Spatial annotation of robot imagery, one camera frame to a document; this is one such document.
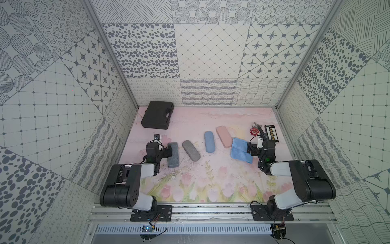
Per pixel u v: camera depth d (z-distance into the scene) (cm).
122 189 44
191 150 93
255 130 104
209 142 100
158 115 112
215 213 75
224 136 104
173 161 90
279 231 73
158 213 73
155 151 74
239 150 95
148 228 72
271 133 104
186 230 70
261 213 74
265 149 72
